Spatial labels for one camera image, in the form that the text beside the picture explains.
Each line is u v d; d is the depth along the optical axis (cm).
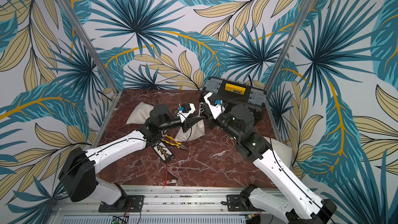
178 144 91
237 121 45
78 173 41
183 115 58
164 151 88
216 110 52
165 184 80
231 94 96
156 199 76
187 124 64
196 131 77
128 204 72
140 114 97
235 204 72
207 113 55
